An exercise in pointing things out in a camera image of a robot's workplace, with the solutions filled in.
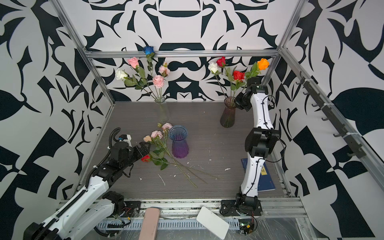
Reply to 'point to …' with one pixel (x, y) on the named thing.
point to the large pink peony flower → (158, 81)
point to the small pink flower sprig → (163, 70)
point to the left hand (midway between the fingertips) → (145, 144)
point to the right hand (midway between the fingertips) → (237, 101)
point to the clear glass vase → (164, 116)
